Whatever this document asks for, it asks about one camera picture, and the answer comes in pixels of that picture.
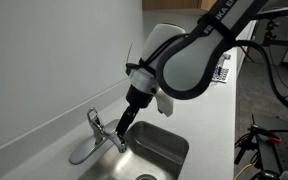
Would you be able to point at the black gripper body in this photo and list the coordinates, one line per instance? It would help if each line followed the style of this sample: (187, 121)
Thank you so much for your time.
(138, 96)

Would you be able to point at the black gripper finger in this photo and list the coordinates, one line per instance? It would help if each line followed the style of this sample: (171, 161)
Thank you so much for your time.
(122, 125)
(134, 113)

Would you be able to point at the chrome faucet spout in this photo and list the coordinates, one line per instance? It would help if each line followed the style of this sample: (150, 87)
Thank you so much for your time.
(115, 140)

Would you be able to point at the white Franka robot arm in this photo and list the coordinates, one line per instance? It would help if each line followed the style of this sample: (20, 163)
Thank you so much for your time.
(190, 63)

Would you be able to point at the chrome faucet body with lever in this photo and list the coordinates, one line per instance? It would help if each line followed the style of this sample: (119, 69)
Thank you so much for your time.
(95, 133)

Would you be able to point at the stainless steel sink basin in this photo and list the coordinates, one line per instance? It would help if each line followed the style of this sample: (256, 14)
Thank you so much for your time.
(150, 153)

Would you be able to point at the black zip tie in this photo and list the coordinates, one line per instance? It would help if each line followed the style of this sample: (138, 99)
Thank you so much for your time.
(129, 52)

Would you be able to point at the metal sink drain strainer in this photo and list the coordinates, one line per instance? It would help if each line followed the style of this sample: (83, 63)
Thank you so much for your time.
(145, 177)

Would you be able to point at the brown wooden panel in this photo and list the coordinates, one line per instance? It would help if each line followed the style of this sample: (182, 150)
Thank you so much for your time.
(174, 4)

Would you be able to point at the black clamp stand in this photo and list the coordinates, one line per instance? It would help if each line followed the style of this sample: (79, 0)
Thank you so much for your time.
(247, 143)

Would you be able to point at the black optical breadboard table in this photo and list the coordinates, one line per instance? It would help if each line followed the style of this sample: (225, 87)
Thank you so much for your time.
(284, 146)

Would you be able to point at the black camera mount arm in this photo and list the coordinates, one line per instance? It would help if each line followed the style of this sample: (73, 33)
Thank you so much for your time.
(274, 36)

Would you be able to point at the black bar camera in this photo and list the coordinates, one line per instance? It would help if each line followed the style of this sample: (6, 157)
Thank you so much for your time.
(277, 11)

